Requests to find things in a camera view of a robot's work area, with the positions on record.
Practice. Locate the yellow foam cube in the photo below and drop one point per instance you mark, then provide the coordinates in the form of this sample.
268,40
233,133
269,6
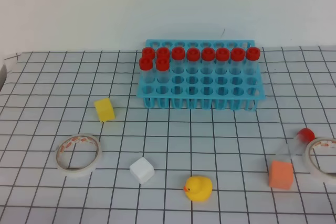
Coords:
104,110

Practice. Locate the white foam cube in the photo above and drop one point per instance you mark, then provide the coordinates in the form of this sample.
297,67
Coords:
142,170

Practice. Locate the orange foam cube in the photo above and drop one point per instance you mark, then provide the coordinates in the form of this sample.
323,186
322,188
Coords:
280,175

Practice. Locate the blue test tube rack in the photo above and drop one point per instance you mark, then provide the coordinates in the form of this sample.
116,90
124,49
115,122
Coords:
205,91

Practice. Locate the white grid tablecloth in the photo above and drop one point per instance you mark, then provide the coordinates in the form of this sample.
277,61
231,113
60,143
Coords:
60,164

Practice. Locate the yellow rubber duck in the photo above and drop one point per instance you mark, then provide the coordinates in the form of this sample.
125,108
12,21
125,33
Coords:
198,188

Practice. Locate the right white tape roll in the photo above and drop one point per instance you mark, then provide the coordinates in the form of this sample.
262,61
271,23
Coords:
328,178

